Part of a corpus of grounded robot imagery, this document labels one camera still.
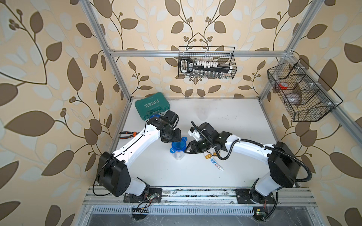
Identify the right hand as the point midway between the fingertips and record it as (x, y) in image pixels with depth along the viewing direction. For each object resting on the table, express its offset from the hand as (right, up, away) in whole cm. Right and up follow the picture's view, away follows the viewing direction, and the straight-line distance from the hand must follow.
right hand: (187, 150), depth 80 cm
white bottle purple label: (+13, -5, +8) cm, 16 cm away
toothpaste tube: (+17, -9, +5) cm, 19 cm away
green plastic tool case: (-26, +28, +32) cm, 50 cm away
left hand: (-6, +7, +1) cm, 9 cm away
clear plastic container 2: (+12, +23, +28) cm, 39 cm away
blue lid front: (-4, +2, +1) cm, 5 cm away
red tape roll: (+56, +38, +1) cm, 68 cm away
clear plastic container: (-5, -4, +4) cm, 7 cm away
